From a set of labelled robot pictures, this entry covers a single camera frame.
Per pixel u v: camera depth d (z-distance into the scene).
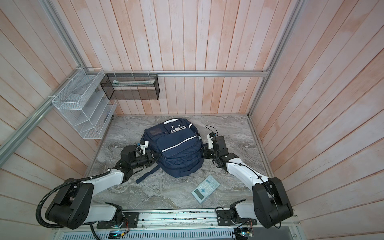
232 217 0.66
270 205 0.42
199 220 0.75
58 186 0.42
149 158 0.76
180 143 0.86
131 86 1.05
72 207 0.42
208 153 0.78
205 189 0.82
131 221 0.73
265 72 0.93
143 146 0.82
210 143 0.79
